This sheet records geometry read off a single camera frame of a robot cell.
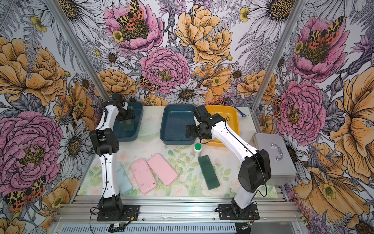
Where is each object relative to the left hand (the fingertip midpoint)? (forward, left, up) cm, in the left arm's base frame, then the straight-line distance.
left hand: (129, 120), depth 106 cm
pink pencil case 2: (-35, -28, -5) cm, 45 cm away
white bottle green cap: (-26, -48, +2) cm, 55 cm away
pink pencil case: (-39, -17, -5) cm, 42 cm away
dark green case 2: (-37, -54, -5) cm, 66 cm away
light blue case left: (-43, -7, -4) cm, 44 cm away
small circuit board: (-62, -9, -6) cm, 63 cm away
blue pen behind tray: (+7, -85, -4) cm, 86 cm away
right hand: (-24, -46, +11) cm, 53 cm away
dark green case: (-3, 0, -1) cm, 4 cm away
